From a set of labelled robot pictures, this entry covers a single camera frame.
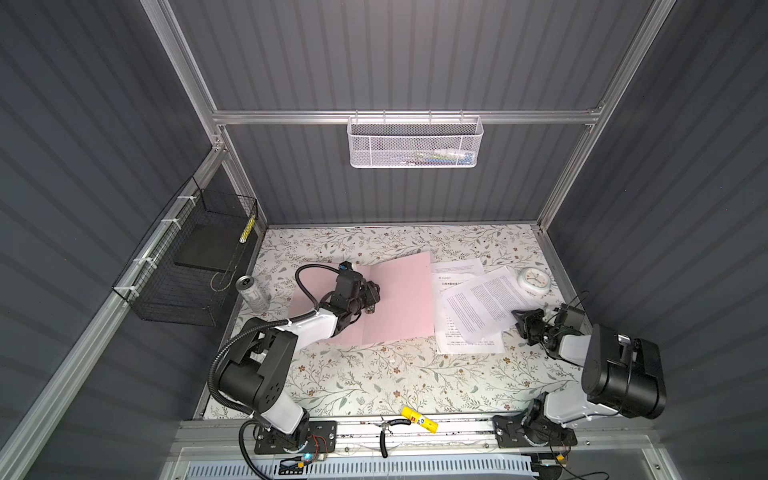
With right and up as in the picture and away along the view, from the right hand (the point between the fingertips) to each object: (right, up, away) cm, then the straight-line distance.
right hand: (518, 315), depth 93 cm
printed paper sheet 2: (-23, -5, -2) cm, 23 cm away
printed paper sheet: (-10, +2, +3) cm, 11 cm away
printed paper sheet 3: (-19, +13, +12) cm, 26 cm away
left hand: (-45, +9, 0) cm, 46 cm away
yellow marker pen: (-34, -22, -18) cm, 44 cm away
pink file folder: (-36, +2, -1) cm, 36 cm away
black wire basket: (-91, +14, -22) cm, 95 cm away
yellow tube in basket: (-80, +26, -12) cm, 85 cm away
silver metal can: (-81, +8, -6) cm, 82 cm away
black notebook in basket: (-88, +22, -18) cm, 92 cm away
